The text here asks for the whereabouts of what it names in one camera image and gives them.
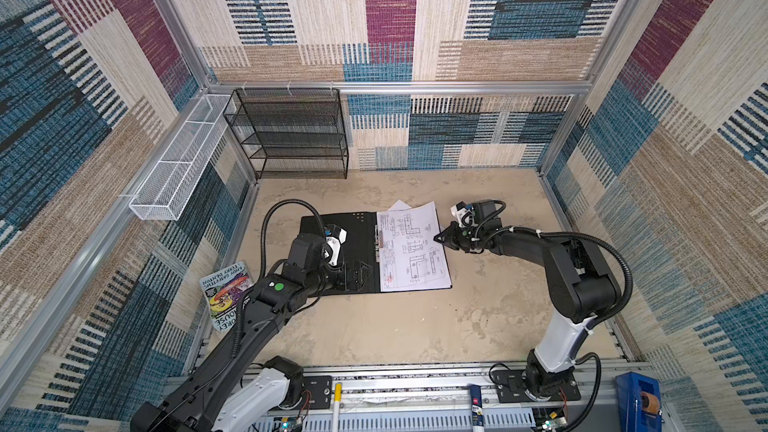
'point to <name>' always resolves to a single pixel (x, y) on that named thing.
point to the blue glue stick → (477, 408)
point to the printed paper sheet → (399, 205)
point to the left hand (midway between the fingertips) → (357, 264)
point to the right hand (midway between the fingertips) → (435, 240)
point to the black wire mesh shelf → (291, 132)
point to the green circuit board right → (554, 422)
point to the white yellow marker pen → (338, 398)
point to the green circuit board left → (289, 424)
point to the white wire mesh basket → (170, 183)
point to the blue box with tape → (639, 403)
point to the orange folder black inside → (360, 244)
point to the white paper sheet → (410, 256)
